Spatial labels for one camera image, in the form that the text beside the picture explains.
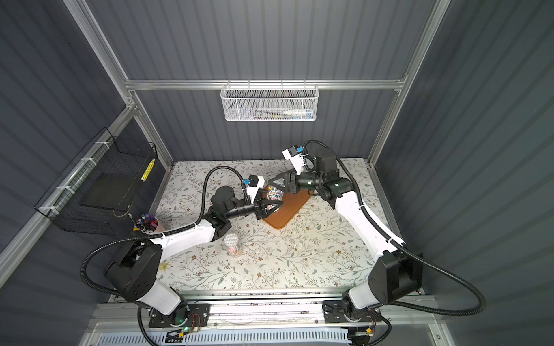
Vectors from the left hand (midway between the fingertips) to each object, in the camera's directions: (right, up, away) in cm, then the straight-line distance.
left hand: (284, 203), depth 73 cm
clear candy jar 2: (-19, -15, +6) cm, 25 cm away
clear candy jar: (-3, +3, -2) cm, 5 cm away
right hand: (-3, +8, -2) cm, 8 cm away
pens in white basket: (+2, +36, +18) cm, 41 cm away
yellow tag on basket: (-53, +10, +9) cm, 55 cm away
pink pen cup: (-53, -9, +9) cm, 54 cm away
